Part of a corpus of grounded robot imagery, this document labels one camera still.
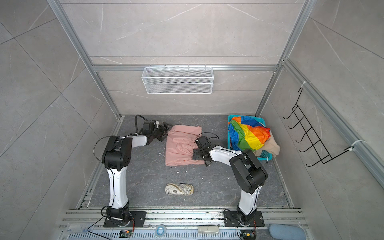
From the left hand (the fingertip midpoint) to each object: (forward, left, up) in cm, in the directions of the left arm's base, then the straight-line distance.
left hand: (171, 126), depth 105 cm
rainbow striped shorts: (-12, -52, +4) cm, 53 cm away
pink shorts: (-13, -7, -4) cm, 15 cm away
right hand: (-20, -20, -6) cm, 29 cm away
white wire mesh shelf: (+21, -6, +24) cm, 32 cm away
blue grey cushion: (-64, -58, -3) cm, 86 cm away
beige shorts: (-22, -63, +5) cm, 67 cm away
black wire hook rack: (-37, -66, +26) cm, 81 cm away
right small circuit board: (-64, -40, -6) cm, 76 cm away
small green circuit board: (-61, +19, -8) cm, 65 cm away
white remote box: (-62, -23, -2) cm, 66 cm away
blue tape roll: (-61, +2, -6) cm, 61 cm away
